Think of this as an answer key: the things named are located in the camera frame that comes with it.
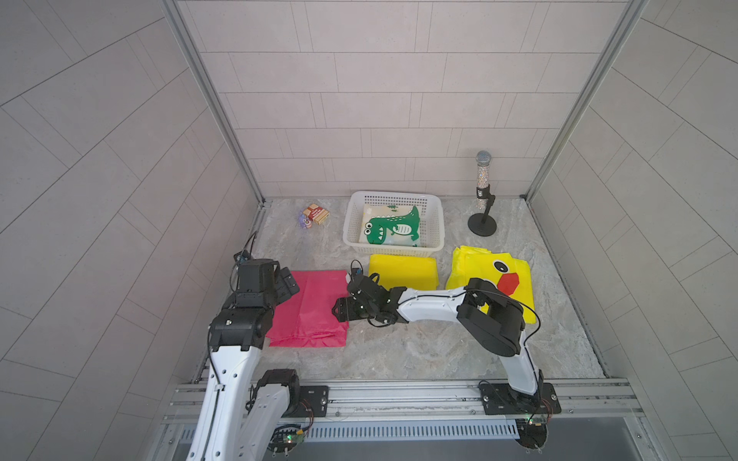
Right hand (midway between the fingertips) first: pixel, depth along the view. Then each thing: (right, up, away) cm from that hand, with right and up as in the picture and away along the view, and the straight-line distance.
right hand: (340, 312), depth 86 cm
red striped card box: (-12, +31, +23) cm, 40 cm away
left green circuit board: (-10, -22, -21) cm, 32 cm away
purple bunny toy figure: (-16, +28, +20) cm, 38 cm away
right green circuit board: (+49, -23, -18) cm, 57 cm away
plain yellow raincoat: (+22, +10, +10) cm, 27 cm away
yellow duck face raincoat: (+55, +9, +8) cm, 57 cm away
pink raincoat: (-9, 0, -4) cm, 10 cm away
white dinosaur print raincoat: (+16, +26, +16) cm, 34 cm away
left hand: (-14, +13, -12) cm, 23 cm away
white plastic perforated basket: (+31, +32, +21) cm, 49 cm away
